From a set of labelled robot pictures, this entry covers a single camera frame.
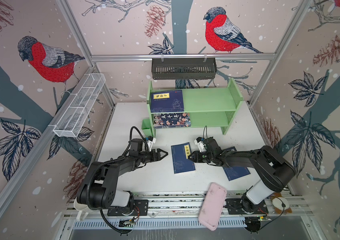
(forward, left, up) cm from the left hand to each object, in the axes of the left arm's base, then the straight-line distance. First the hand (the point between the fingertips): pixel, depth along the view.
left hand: (163, 155), depth 86 cm
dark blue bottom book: (+22, -2, +23) cm, 32 cm away
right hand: (0, -16, -5) cm, 17 cm away
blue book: (-2, -10, -5) cm, 12 cm away
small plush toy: (-25, -58, -2) cm, 63 cm away
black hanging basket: (+55, -14, +23) cm, 61 cm away
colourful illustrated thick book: (+19, -1, +9) cm, 21 cm away
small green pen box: (+23, +13, 0) cm, 26 cm away
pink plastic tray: (-28, -24, -4) cm, 37 cm away
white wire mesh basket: (+8, +44, +25) cm, 51 cm away
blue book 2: (-8, -42, -6) cm, 43 cm away
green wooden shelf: (+18, -26, +21) cm, 38 cm away
